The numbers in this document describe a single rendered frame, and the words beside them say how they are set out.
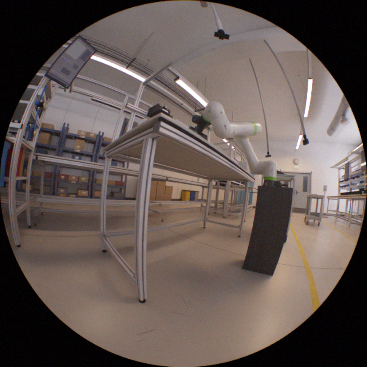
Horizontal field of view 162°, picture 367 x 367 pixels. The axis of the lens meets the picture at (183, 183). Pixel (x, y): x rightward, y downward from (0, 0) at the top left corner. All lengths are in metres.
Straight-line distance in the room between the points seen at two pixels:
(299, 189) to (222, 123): 7.05
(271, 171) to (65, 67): 2.04
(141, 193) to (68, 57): 1.37
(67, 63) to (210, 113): 1.31
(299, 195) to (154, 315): 7.40
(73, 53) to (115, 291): 1.89
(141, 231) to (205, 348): 0.67
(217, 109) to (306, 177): 7.21
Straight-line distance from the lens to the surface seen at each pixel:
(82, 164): 1.93
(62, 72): 1.42
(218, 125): 0.72
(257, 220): 1.19
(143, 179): 0.55
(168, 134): 0.54
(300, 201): 7.57
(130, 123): 1.47
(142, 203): 0.56
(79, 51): 1.55
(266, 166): 1.26
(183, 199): 6.88
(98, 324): 0.84
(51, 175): 4.31
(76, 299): 0.96
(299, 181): 7.59
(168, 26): 3.32
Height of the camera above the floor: 0.71
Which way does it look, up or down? 2 degrees up
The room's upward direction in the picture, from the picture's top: 6 degrees clockwise
